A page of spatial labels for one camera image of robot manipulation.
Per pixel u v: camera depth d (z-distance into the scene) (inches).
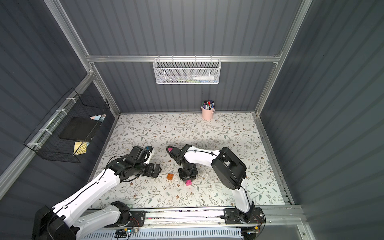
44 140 24.4
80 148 23.9
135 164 24.0
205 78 35.1
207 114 44.9
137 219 28.5
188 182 33.1
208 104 42.7
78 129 29.6
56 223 15.0
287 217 29.1
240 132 42.7
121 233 27.9
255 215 28.5
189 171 30.4
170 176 34.0
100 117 32.4
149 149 29.1
